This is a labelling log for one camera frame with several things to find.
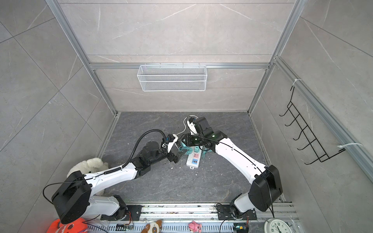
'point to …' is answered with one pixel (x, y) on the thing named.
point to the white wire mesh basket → (172, 78)
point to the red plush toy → (76, 226)
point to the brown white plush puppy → (154, 227)
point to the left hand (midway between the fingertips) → (182, 143)
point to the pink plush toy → (195, 227)
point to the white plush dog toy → (90, 165)
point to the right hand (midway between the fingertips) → (185, 139)
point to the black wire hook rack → (322, 156)
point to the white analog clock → (277, 225)
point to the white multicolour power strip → (194, 158)
